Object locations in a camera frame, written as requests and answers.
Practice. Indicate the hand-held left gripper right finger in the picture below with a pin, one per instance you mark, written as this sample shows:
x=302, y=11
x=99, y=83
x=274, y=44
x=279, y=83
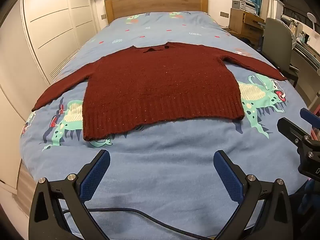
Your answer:
x=228, y=177

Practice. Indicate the white wardrobe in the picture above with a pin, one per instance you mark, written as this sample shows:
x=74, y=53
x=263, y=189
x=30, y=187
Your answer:
x=50, y=17

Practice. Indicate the blue dinosaur printed blanket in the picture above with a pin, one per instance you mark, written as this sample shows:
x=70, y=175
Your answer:
x=162, y=160

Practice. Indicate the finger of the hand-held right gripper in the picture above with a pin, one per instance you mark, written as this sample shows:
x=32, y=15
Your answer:
x=290, y=130
x=308, y=116

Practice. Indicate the white desk lamp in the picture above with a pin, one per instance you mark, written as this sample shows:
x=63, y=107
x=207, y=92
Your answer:
x=311, y=18

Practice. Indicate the grey storage box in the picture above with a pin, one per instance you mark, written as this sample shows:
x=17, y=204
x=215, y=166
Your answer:
x=237, y=3

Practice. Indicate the grey desk chair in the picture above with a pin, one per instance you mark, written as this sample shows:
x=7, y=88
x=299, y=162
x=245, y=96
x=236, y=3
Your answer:
x=275, y=40

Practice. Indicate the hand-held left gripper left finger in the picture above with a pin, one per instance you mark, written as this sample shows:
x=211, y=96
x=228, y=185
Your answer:
x=96, y=175

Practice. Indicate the white desk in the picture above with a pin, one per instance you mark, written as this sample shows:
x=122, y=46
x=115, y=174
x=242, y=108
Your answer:
x=307, y=52

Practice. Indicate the dark red knitted sweater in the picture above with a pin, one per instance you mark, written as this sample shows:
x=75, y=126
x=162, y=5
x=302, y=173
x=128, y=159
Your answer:
x=160, y=87

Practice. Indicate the wooden cabinet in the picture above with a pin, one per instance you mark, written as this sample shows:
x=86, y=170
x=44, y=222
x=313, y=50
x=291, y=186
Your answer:
x=240, y=22

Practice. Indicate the person's right hand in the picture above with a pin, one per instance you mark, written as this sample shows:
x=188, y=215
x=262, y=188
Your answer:
x=311, y=197

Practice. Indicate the wooden bed headboard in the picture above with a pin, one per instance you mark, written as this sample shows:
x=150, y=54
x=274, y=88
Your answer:
x=155, y=2

